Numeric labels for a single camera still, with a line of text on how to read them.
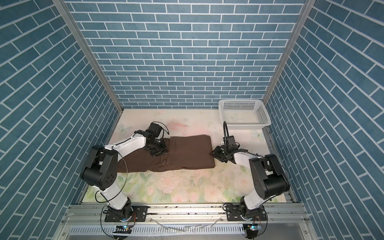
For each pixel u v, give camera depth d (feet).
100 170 1.56
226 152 2.42
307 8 2.33
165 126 2.71
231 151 2.40
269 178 1.52
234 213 2.42
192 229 2.31
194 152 3.07
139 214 2.45
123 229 2.37
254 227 2.35
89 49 2.84
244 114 3.90
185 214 2.47
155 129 2.52
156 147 2.60
